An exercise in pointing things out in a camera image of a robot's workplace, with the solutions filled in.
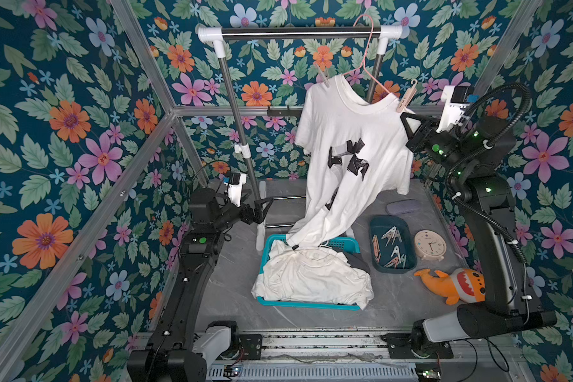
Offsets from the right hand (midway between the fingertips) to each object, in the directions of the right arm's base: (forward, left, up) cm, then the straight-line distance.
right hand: (415, 107), depth 55 cm
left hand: (-7, +39, -24) cm, 46 cm away
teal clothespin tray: (-3, -9, -57) cm, 58 cm away
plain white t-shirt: (-20, +23, -49) cm, 58 cm away
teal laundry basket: (-7, +11, -51) cm, 53 cm away
